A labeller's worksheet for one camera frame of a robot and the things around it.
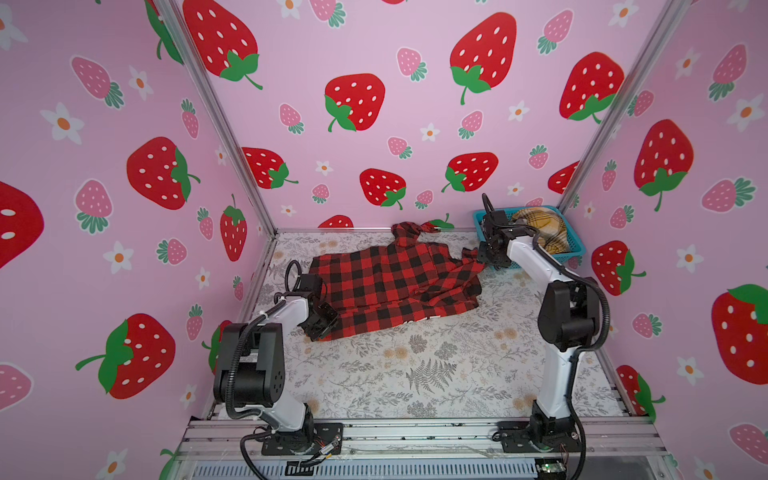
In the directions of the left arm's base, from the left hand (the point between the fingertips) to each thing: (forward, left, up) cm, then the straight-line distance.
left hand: (336, 323), depth 93 cm
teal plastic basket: (+26, -83, +8) cm, 88 cm away
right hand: (+20, -50, +10) cm, 54 cm away
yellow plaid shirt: (+32, -76, +8) cm, 83 cm away
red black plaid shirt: (+15, -13, -1) cm, 20 cm away
